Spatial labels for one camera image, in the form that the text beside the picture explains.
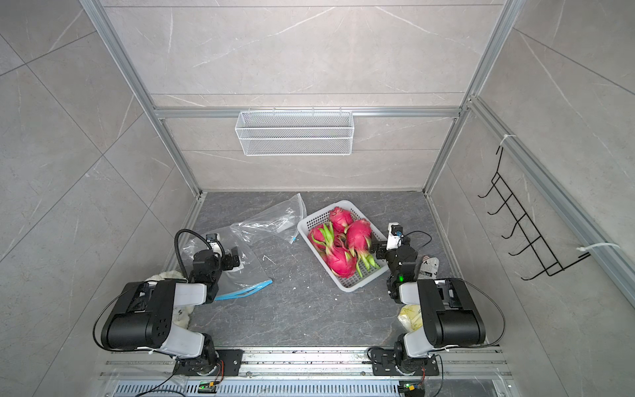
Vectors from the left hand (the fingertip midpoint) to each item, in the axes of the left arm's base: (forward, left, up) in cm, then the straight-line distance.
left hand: (224, 245), depth 94 cm
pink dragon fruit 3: (-3, -52, +7) cm, 52 cm away
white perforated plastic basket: (+12, -39, +1) cm, 41 cm away
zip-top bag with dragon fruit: (+8, -23, +4) cm, 24 cm away
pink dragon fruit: (+7, -46, +5) cm, 47 cm away
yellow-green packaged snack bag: (-28, -67, -3) cm, 72 cm away
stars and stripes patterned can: (-11, -78, -2) cm, 79 cm away
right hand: (0, -62, +6) cm, 63 cm away
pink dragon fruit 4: (-12, -45, +5) cm, 47 cm away
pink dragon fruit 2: (-1, -39, +6) cm, 39 cm away
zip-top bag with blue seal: (-10, -10, -6) cm, 16 cm away
